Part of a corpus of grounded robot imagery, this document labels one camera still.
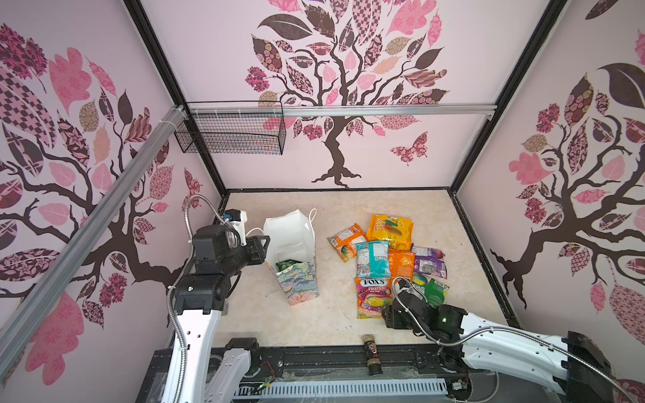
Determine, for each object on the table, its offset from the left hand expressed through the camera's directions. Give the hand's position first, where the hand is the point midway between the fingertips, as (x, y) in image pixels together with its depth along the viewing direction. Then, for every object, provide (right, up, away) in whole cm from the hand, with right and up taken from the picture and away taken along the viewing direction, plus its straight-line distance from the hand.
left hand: (265, 243), depth 69 cm
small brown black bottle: (+31, -34, +4) cm, 46 cm away
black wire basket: (-20, +42, +26) cm, 53 cm away
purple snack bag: (+56, -10, +23) cm, 61 cm away
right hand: (+37, -25, +13) cm, 47 cm away
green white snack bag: (+55, -19, +17) cm, 61 cm away
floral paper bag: (+3, -8, +28) cm, 29 cm away
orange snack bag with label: (+24, -3, +30) cm, 39 cm away
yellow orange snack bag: (+45, +2, +29) cm, 53 cm away
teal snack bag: (+35, -9, +24) cm, 43 cm away
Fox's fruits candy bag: (+34, -20, +16) cm, 42 cm away
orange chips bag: (+45, -11, +24) cm, 52 cm away
